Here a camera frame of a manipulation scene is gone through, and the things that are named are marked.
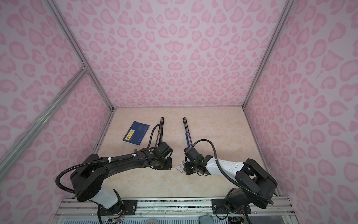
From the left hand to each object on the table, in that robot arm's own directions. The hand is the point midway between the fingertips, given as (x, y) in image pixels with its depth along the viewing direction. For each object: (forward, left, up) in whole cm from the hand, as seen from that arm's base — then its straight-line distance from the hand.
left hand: (172, 164), depth 85 cm
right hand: (-2, -8, -2) cm, 9 cm away
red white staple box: (0, -5, -2) cm, 6 cm away
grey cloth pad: (-28, -17, 0) cm, 33 cm away
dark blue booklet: (+26, +28, -4) cm, 38 cm away
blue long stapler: (+19, -11, -2) cm, 22 cm away
